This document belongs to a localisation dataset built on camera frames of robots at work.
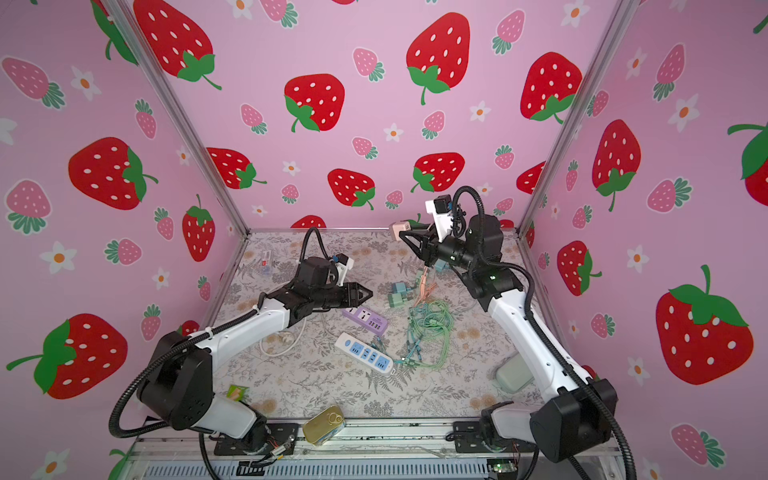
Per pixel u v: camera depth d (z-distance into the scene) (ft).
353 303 2.45
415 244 2.18
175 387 1.42
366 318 3.05
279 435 2.45
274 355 2.89
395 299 3.22
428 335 3.04
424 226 2.19
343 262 2.57
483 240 1.68
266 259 3.64
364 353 2.82
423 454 2.39
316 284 2.26
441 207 1.90
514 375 2.70
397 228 2.19
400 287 3.32
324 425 2.42
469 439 2.40
